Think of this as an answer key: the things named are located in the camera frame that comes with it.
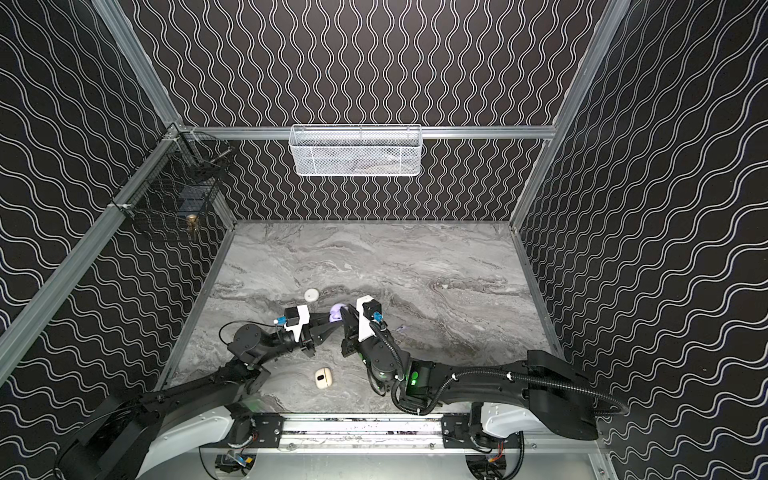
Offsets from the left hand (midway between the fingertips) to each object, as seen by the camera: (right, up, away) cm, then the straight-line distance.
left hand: (344, 321), depth 68 cm
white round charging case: (-15, +2, +30) cm, 33 cm away
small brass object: (-44, +25, +14) cm, 53 cm away
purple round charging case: (-2, +1, +1) cm, 3 cm away
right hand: (0, +2, +1) cm, 2 cm away
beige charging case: (-8, -18, +13) cm, 24 cm away
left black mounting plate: (-20, -28, +6) cm, 35 cm away
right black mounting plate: (+30, -29, +6) cm, 42 cm away
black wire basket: (-56, +37, +25) cm, 72 cm away
